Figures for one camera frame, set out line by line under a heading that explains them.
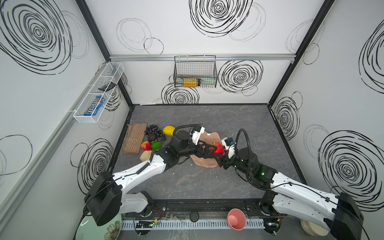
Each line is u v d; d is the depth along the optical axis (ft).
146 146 3.07
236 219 2.32
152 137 3.15
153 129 3.25
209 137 3.17
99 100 2.28
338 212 1.34
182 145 1.93
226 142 2.14
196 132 2.21
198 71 3.24
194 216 2.07
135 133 3.35
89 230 2.21
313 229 2.06
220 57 5.93
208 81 2.84
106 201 1.32
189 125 1.78
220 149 2.37
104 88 2.53
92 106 2.31
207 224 2.53
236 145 2.11
